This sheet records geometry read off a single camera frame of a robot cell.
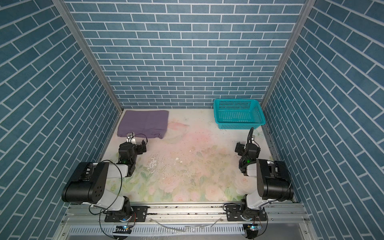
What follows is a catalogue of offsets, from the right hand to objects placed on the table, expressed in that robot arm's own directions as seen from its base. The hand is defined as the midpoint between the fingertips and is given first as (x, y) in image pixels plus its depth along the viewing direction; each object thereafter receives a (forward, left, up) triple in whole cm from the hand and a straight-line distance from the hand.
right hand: (247, 142), depth 94 cm
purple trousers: (+13, +66, -2) cm, 68 cm away
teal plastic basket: (+31, +2, -6) cm, 32 cm away
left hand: (-6, +70, +3) cm, 71 cm away
